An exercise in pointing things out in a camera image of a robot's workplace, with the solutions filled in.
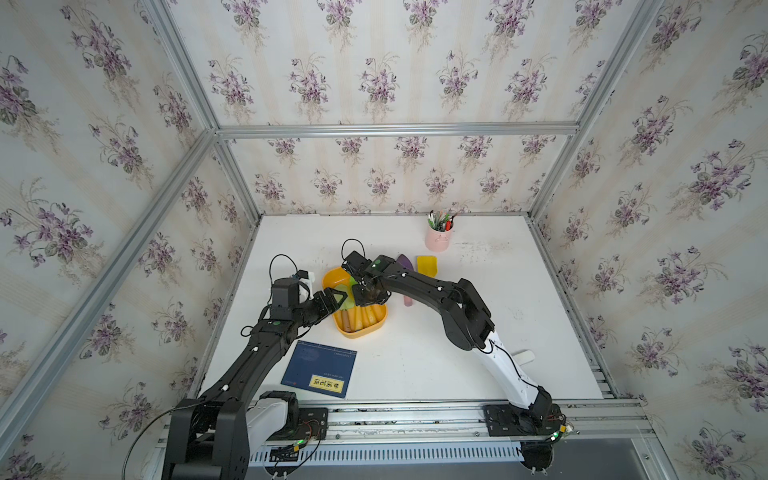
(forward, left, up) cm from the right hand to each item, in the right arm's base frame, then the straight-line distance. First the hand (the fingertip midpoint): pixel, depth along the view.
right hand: (365, 301), depth 95 cm
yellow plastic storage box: (-7, +6, +1) cm, 9 cm away
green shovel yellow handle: (-1, +4, +9) cm, 10 cm away
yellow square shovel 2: (-6, 0, +1) cm, 6 cm away
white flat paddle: (-18, -46, +2) cm, 49 cm away
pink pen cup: (+21, -25, +5) cm, 33 cm away
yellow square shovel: (+15, -21, 0) cm, 26 cm away
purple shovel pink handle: (+15, -13, +1) cm, 20 cm away
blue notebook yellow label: (-21, +11, 0) cm, 24 cm away
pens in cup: (+26, -26, +11) cm, 38 cm away
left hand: (-6, +5, +11) cm, 14 cm away
